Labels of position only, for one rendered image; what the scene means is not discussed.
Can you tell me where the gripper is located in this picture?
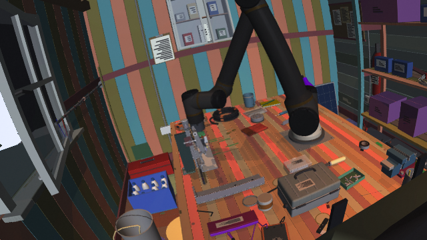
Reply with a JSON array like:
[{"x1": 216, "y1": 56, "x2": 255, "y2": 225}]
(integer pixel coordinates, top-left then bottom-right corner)
[{"x1": 189, "y1": 118, "x2": 205, "y2": 133}]

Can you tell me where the dark green mat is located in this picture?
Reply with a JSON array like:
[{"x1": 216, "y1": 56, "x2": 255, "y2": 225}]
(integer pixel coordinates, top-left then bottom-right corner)
[{"x1": 173, "y1": 131, "x2": 196, "y2": 175}]

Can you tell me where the grey flat tray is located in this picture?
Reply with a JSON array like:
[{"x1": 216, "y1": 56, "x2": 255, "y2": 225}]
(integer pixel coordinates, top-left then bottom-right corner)
[{"x1": 242, "y1": 105, "x2": 268, "y2": 118}]

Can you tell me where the dark red pad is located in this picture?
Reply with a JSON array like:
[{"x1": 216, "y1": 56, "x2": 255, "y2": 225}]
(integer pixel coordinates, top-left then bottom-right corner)
[{"x1": 240, "y1": 123, "x2": 269, "y2": 137}]

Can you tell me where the blue cup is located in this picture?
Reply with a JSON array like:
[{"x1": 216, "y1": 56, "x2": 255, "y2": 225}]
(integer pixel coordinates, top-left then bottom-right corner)
[{"x1": 242, "y1": 92, "x2": 256, "y2": 109}]

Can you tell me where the red toolbox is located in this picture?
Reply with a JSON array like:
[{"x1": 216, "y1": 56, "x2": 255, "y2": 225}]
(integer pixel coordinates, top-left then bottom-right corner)
[{"x1": 127, "y1": 152, "x2": 175, "y2": 179}]

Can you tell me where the green box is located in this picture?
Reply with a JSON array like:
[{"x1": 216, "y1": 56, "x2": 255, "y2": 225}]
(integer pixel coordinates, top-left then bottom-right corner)
[{"x1": 130, "y1": 142, "x2": 154, "y2": 161}]

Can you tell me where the grey toothed bar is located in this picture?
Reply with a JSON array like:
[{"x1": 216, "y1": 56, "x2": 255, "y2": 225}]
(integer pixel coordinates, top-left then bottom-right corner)
[{"x1": 193, "y1": 174, "x2": 266, "y2": 205}]

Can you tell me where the white clipboard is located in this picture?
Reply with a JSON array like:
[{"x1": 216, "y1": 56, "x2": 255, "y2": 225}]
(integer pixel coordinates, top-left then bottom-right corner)
[{"x1": 148, "y1": 33, "x2": 176, "y2": 65}]

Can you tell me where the blue crate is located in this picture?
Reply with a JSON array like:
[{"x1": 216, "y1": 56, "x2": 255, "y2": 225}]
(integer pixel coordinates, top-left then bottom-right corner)
[{"x1": 127, "y1": 170, "x2": 178, "y2": 215}]

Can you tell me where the tan tin lid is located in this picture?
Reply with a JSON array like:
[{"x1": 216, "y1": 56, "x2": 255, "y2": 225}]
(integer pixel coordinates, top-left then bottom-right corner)
[{"x1": 242, "y1": 194, "x2": 260, "y2": 208}]

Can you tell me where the tan round tin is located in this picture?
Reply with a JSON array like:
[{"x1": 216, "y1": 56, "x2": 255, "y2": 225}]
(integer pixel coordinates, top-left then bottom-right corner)
[{"x1": 256, "y1": 192, "x2": 274, "y2": 213}]

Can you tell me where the purple labelled box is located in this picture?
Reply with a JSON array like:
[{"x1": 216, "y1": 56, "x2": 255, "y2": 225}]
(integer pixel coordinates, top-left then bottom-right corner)
[{"x1": 206, "y1": 209, "x2": 260, "y2": 238}]

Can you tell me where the clear grey small box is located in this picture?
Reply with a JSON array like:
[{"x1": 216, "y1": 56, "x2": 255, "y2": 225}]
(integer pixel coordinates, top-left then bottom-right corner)
[{"x1": 283, "y1": 155, "x2": 314, "y2": 175}]

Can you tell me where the grey metal bucket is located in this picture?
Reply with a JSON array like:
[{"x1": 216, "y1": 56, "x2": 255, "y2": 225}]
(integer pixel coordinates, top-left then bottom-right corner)
[{"x1": 113, "y1": 208, "x2": 163, "y2": 240}]

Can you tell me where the grey tool case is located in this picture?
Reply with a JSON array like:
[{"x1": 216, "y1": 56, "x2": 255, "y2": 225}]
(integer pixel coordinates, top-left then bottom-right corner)
[{"x1": 276, "y1": 161, "x2": 342, "y2": 219}]

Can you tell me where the blue solar panel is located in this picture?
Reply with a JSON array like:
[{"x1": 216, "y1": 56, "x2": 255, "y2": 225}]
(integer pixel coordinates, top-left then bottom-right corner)
[{"x1": 314, "y1": 81, "x2": 339, "y2": 115}]

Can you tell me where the green parts tray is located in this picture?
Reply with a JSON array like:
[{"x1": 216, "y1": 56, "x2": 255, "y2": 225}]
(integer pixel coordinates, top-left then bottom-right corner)
[{"x1": 338, "y1": 167, "x2": 366, "y2": 191}]

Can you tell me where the grey window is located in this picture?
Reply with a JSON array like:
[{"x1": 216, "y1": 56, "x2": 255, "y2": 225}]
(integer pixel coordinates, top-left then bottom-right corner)
[{"x1": 0, "y1": 0, "x2": 85, "y2": 224}]

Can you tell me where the black standing tablet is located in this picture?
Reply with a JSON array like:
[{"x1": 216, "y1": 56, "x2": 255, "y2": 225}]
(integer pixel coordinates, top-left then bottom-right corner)
[{"x1": 326, "y1": 197, "x2": 349, "y2": 233}]

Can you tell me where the brown notice board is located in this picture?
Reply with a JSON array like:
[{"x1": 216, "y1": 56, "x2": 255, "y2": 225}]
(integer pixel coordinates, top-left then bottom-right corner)
[{"x1": 328, "y1": 1, "x2": 358, "y2": 41}]

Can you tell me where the red fire extinguisher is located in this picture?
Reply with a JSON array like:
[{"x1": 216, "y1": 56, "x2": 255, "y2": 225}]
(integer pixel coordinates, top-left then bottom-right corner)
[{"x1": 370, "y1": 43, "x2": 383, "y2": 96}]

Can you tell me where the purple labelled carton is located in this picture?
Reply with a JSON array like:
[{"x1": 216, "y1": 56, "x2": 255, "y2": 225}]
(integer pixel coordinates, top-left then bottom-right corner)
[
  {"x1": 368, "y1": 90, "x2": 408, "y2": 125},
  {"x1": 397, "y1": 95, "x2": 427, "y2": 139}
]

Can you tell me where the blue labelled box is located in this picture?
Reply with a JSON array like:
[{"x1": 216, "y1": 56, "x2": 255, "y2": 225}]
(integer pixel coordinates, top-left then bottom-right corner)
[
  {"x1": 374, "y1": 55, "x2": 394, "y2": 75},
  {"x1": 390, "y1": 58, "x2": 414, "y2": 79}
]

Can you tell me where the wooden shelf unit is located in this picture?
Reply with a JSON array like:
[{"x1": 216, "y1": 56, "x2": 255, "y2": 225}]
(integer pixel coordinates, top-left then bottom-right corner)
[{"x1": 358, "y1": 19, "x2": 427, "y2": 151}]

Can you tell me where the blue bench vise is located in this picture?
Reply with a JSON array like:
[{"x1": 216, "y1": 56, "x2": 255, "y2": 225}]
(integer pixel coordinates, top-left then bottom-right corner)
[{"x1": 380, "y1": 145, "x2": 418, "y2": 179}]

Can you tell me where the large purple box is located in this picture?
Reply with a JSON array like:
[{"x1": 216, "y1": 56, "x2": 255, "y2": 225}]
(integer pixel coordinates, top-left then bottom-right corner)
[{"x1": 360, "y1": 0, "x2": 422, "y2": 24}]

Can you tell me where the black cable coil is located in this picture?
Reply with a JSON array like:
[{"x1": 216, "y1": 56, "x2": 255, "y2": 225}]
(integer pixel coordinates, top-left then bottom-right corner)
[{"x1": 211, "y1": 106, "x2": 240, "y2": 124}]

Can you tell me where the tan bracket plate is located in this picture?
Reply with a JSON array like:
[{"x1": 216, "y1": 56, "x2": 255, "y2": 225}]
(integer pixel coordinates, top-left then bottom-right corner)
[{"x1": 199, "y1": 153, "x2": 219, "y2": 172}]

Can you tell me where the grey wall conduit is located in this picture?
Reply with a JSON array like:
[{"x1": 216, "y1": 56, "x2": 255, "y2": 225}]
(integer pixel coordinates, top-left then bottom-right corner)
[{"x1": 134, "y1": 0, "x2": 168, "y2": 126}]

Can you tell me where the grey wall cabinet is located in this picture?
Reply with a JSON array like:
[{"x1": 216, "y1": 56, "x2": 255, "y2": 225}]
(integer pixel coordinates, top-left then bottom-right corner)
[{"x1": 165, "y1": 0, "x2": 236, "y2": 52}]

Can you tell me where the dark red wall bracket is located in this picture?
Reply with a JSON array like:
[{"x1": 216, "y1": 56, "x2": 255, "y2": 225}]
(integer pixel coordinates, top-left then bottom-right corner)
[{"x1": 63, "y1": 77, "x2": 103, "y2": 111}]

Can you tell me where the grey square base plate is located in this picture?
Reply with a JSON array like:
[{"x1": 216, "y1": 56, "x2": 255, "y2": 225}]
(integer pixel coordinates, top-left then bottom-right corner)
[{"x1": 279, "y1": 127, "x2": 335, "y2": 153}]

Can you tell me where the yellow handled tool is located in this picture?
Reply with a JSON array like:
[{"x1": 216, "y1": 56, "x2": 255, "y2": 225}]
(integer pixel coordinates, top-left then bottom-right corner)
[{"x1": 326, "y1": 155, "x2": 348, "y2": 167}]

